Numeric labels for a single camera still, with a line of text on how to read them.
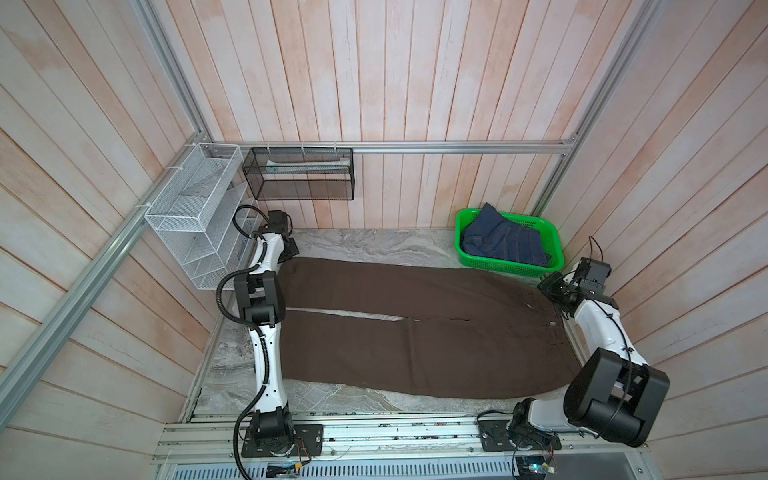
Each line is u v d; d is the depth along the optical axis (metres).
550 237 1.07
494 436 0.73
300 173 1.04
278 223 0.90
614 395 0.43
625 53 0.74
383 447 0.73
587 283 0.65
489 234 1.10
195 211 0.73
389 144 0.98
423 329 0.91
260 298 0.67
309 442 0.73
